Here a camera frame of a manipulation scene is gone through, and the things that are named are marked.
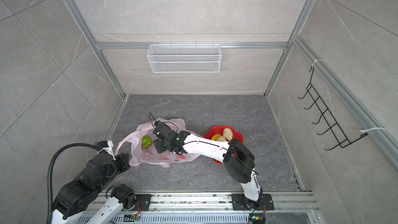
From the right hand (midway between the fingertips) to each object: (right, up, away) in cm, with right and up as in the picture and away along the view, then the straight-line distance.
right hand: (158, 142), depth 81 cm
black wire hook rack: (+79, +15, -13) cm, 81 cm away
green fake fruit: (-9, -2, +8) cm, 12 cm away
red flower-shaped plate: (+34, +4, +15) cm, 37 cm away
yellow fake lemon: (+31, 0, +12) cm, 33 cm away
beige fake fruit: (+38, +3, +10) cm, 40 cm away
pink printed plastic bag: (-10, -1, -10) cm, 14 cm away
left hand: (-9, -1, -13) cm, 16 cm away
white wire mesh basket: (+11, +51, +20) cm, 56 cm away
